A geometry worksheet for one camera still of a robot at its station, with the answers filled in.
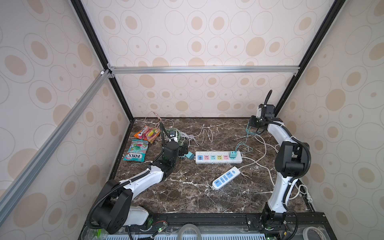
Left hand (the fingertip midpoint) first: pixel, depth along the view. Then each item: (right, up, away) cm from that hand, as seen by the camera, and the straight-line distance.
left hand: (182, 138), depth 85 cm
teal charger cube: (+4, -12, +11) cm, 17 cm away
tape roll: (+59, -44, -15) cm, 75 cm away
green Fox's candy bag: (-31, -9, +13) cm, 34 cm away
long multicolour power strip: (+22, -13, +10) cm, 27 cm away
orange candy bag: (-27, +2, +21) cm, 34 cm away
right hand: (+46, +12, +15) cm, 50 cm away
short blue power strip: (+29, -21, +3) cm, 36 cm away
